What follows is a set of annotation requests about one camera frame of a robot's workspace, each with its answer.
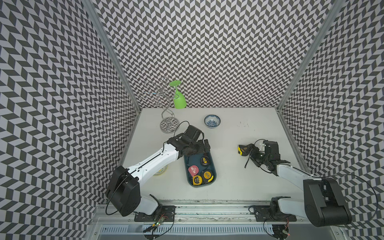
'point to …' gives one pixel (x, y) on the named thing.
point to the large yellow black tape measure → (242, 153)
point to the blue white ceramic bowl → (212, 121)
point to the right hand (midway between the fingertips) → (245, 154)
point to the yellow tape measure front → (197, 180)
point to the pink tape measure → (193, 170)
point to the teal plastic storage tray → (195, 159)
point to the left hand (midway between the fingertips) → (203, 150)
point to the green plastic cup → (179, 101)
